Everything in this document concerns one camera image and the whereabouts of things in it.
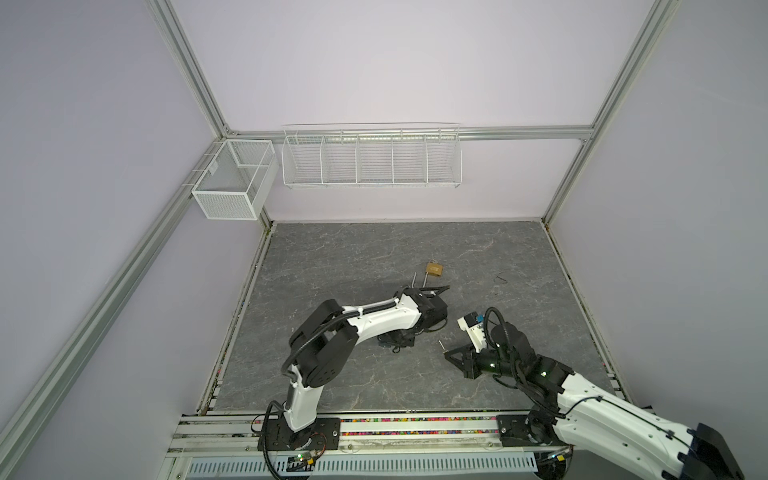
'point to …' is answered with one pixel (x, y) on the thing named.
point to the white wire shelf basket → (372, 154)
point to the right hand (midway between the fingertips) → (447, 358)
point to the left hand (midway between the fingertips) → (388, 343)
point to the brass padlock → (434, 268)
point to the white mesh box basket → (237, 180)
